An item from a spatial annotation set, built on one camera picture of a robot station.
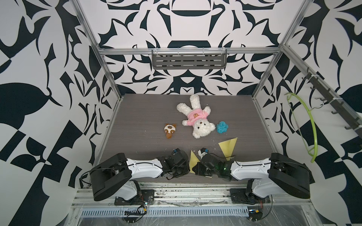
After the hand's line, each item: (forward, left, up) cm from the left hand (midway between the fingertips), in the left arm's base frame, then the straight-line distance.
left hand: (192, 167), depth 83 cm
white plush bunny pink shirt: (+31, -5, +7) cm, 32 cm away
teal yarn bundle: (+26, -23, +1) cm, 35 cm away
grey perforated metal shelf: (+60, -1, +33) cm, 68 cm away
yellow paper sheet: (+4, -1, -1) cm, 4 cm away
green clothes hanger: (-3, -54, +21) cm, 58 cm away
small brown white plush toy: (+26, +14, +2) cm, 29 cm away
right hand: (0, +1, -1) cm, 1 cm away
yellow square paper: (+12, -24, -1) cm, 27 cm away
